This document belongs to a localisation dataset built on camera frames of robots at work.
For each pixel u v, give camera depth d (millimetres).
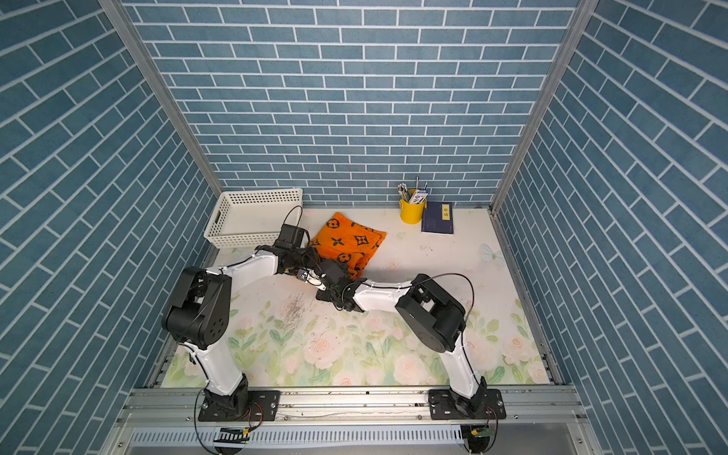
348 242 1085
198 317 495
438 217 1187
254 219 1190
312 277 806
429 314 518
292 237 776
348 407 753
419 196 1042
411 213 1118
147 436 770
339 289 721
